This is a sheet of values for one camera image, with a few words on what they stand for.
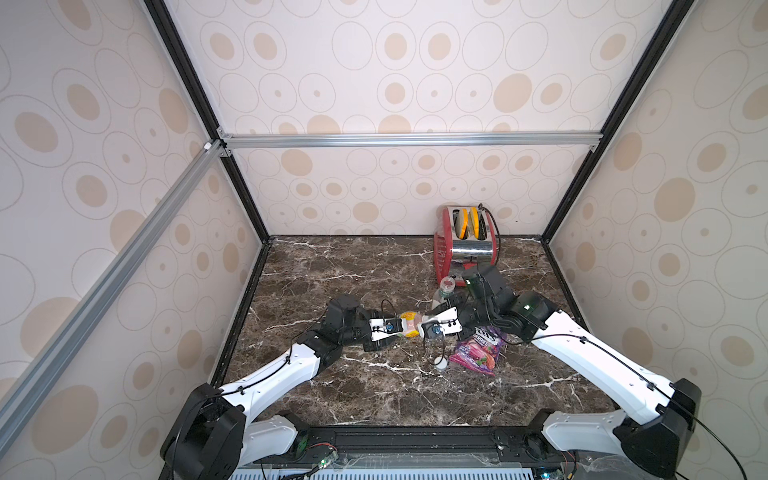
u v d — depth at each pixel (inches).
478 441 29.4
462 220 38.6
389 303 39.4
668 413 15.1
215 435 15.8
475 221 37.7
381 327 26.0
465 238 37.9
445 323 23.3
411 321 28.0
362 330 27.1
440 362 34.5
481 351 34.2
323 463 27.6
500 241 42.6
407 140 45.9
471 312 23.7
